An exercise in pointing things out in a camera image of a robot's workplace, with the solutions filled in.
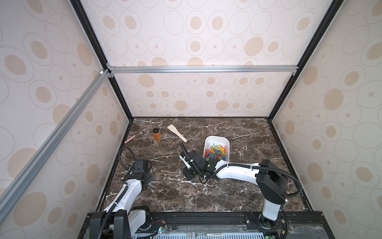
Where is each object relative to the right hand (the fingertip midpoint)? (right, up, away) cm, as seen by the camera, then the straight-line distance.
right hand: (189, 168), depth 86 cm
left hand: (-23, -5, +1) cm, 24 cm away
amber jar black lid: (-22, +20, +14) cm, 33 cm away
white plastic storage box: (+18, +11, +14) cm, 25 cm away
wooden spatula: (-14, +24, +28) cm, 39 cm away
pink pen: (-43, +16, +20) cm, 50 cm away
